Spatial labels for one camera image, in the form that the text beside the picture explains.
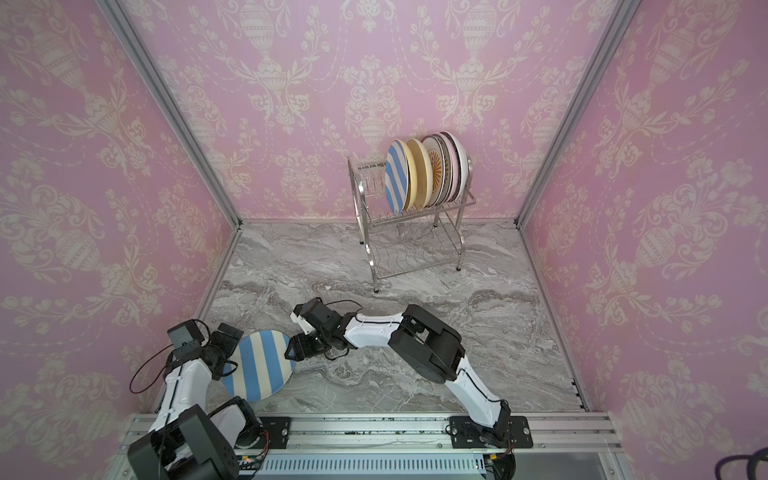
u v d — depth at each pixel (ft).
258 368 2.80
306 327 2.65
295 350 2.54
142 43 2.48
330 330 2.35
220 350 2.44
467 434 2.39
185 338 2.17
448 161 2.46
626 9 2.21
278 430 2.44
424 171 2.44
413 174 2.42
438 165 2.65
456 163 2.49
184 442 1.46
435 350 1.74
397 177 2.68
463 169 2.50
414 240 3.82
